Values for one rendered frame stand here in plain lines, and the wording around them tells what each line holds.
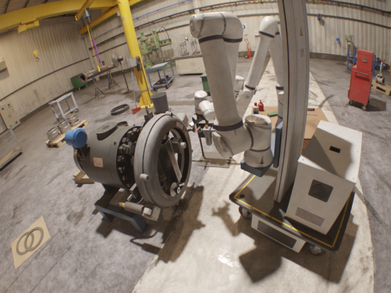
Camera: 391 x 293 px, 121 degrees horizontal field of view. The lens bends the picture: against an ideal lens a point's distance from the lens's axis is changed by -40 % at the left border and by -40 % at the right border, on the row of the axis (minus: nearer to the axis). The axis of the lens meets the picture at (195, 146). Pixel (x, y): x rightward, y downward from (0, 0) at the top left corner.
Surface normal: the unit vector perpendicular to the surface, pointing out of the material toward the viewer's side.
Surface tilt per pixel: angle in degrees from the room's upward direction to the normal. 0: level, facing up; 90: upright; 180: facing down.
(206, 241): 0
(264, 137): 90
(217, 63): 80
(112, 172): 76
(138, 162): 53
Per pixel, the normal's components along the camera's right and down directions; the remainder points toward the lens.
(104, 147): -0.33, -0.33
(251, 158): -0.65, 0.17
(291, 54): -0.71, 0.48
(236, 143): 0.28, 0.31
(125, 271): -0.18, -0.83
